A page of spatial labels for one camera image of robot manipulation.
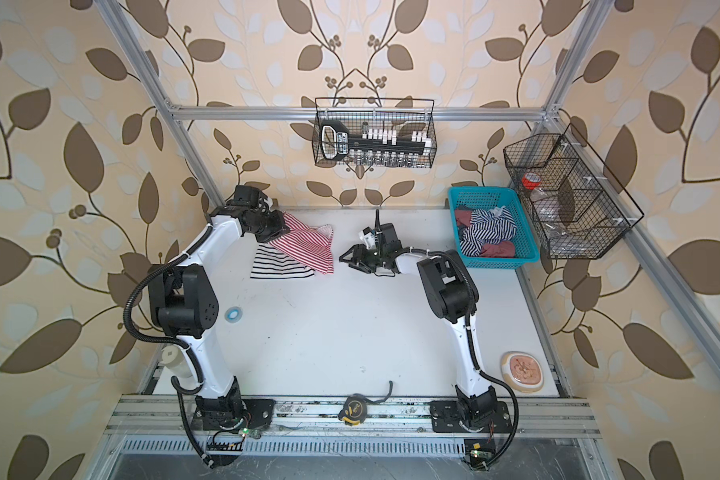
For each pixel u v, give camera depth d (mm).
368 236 987
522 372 788
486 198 1155
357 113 892
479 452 709
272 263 1019
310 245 1016
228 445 736
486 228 1076
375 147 838
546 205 708
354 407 734
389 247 866
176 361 742
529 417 753
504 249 1016
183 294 510
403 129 943
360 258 915
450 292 599
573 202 829
